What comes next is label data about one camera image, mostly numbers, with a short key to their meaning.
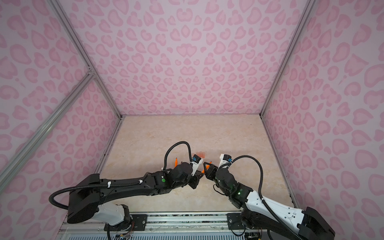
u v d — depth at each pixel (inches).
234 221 29.0
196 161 26.5
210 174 27.2
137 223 29.0
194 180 26.7
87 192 18.4
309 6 27.2
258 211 21.2
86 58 33.9
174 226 28.7
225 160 27.8
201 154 38.7
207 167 30.4
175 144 22.7
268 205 19.6
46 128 24.9
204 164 30.1
